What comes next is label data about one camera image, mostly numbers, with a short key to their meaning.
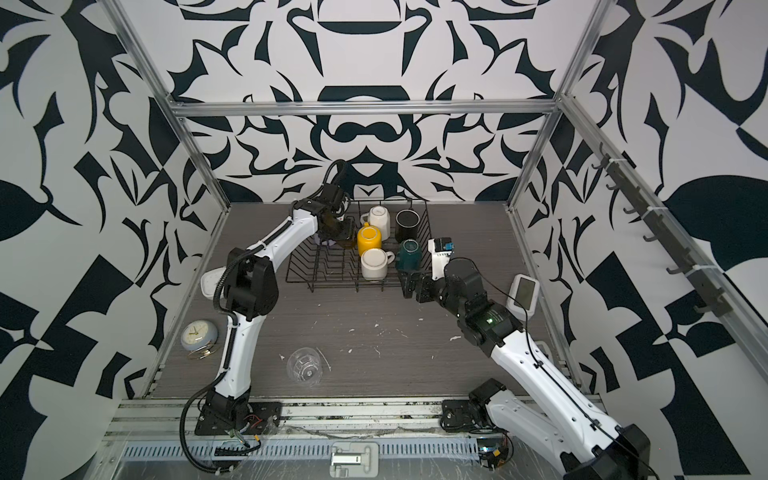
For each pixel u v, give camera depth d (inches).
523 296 36.1
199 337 32.7
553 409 16.8
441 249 25.1
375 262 36.2
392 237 42.5
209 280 37.9
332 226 33.4
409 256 36.0
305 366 32.5
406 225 38.4
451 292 22.2
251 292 23.6
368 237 37.7
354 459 26.5
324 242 34.1
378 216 39.1
